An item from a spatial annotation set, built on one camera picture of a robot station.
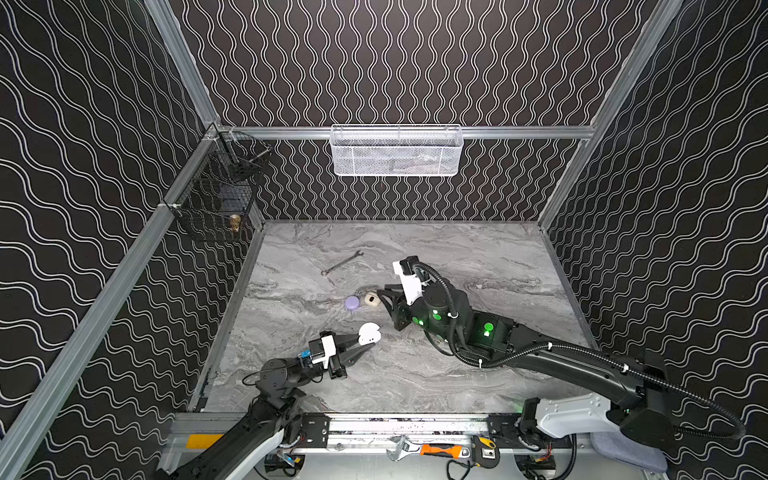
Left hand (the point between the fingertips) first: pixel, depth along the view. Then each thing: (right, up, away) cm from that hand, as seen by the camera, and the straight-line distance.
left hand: (374, 343), depth 62 cm
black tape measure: (+25, -27, +7) cm, 38 cm away
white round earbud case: (-1, +2, +1) cm, 2 cm away
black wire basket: (-49, +35, +30) cm, 67 cm away
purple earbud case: (-9, +3, +36) cm, 37 cm away
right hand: (+2, +10, +6) cm, 12 cm away
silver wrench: (-19, +12, +44) cm, 50 cm away
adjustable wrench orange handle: (+7, -28, +10) cm, 31 cm away
